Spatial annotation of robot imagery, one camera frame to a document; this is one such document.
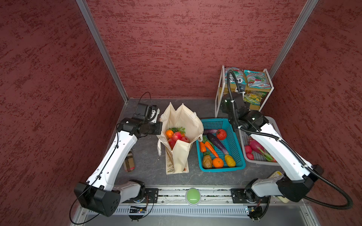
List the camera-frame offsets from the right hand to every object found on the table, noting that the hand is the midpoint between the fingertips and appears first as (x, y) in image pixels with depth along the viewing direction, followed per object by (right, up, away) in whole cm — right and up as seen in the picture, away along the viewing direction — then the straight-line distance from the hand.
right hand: (235, 104), depth 72 cm
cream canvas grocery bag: (-31, -30, +4) cm, 43 cm away
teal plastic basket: (-3, -29, +18) cm, 34 cm away
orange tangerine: (-7, -34, +9) cm, 36 cm away
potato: (-13, -34, +10) cm, 38 cm away
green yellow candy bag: (+23, +6, +25) cm, 35 cm away
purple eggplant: (-5, -25, +19) cm, 32 cm away
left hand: (-40, -14, +3) cm, 43 cm away
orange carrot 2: (-15, -27, +18) cm, 35 cm away
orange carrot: (-11, -25, +20) cm, 34 cm away
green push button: (-22, -48, -1) cm, 53 cm away
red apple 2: (-31, -18, +9) cm, 37 cm away
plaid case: (-60, -35, +11) cm, 71 cm away
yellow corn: (+1, -34, +9) cm, 35 cm away
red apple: (-26, -21, +13) cm, 36 cm away
